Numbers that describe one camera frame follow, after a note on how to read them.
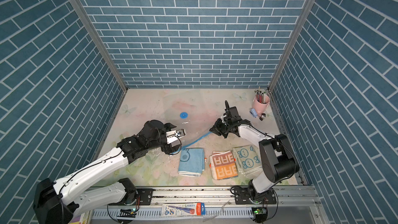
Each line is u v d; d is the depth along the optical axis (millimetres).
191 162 828
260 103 990
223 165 811
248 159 844
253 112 1048
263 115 1050
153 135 571
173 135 637
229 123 723
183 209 696
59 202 381
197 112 1092
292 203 740
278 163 453
